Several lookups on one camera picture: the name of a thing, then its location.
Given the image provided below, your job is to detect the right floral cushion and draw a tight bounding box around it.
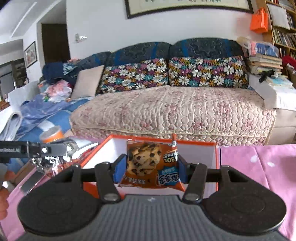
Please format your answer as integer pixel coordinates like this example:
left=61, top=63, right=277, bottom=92
left=168, top=56, right=248, bottom=88

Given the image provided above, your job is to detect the left floral cushion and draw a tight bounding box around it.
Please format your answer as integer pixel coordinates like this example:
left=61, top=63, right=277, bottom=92
left=97, top=58, right=168, bottom=94

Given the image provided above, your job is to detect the stack of books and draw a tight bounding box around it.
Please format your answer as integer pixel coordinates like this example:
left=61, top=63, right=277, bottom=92
left=247, top=41, right=283, bottom=75

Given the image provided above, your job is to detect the pink floral tablecloth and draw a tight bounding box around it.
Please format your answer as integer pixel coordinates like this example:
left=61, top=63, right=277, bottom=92
left=1, top=135, right=295, bottom=240

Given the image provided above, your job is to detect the quilted sofa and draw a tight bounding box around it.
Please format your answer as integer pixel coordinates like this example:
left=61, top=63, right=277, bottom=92
left=70, top=38, right=295, bottom=146

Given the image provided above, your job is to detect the floral cushion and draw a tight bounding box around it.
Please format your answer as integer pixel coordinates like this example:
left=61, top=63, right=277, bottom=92
left=168, top=56, right=248, bottom=88
left=97, top=58, right=168, bottom=94

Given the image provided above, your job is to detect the orange cardboard box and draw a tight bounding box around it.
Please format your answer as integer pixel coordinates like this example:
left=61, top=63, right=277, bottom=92
left=82, top=135, right=220, bottom=197

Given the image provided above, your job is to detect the small framed picture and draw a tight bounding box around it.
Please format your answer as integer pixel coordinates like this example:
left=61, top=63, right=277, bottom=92
left=24, top=41, right=38, bottom=68

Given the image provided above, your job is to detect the beige pillow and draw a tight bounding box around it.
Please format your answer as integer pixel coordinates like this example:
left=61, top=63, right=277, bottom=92
left=71, top=65, right=104, bottom=99

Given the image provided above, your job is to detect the framed wall picture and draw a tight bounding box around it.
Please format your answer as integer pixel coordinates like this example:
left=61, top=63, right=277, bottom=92
left=125, top=0, right=253, bottom=19

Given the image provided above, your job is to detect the white cloth covered table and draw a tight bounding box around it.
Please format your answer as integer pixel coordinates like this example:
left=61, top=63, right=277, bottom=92
left=248, top=73, right=295, bottom=111

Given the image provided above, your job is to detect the brown chocolate cookie packet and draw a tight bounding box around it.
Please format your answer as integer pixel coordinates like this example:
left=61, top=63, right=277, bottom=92
left=120, top=134, right=185, bottom=191

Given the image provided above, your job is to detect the orange paper bag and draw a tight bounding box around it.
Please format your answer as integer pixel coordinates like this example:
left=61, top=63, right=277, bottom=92
left=250, top=8, right=268, bottom=34

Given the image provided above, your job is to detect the wooden bookshelf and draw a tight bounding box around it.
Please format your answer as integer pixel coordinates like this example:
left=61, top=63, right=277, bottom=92
left=256, top=1, right=295, bottom=67

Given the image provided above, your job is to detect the silver snack packet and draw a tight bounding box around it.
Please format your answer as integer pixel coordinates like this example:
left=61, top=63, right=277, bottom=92
left=31, top=138, right=79, bottom=177

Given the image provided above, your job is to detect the orange paper cup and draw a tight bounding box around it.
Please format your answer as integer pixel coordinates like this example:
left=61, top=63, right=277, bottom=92
left=39, top=126, right=64, bottom=143

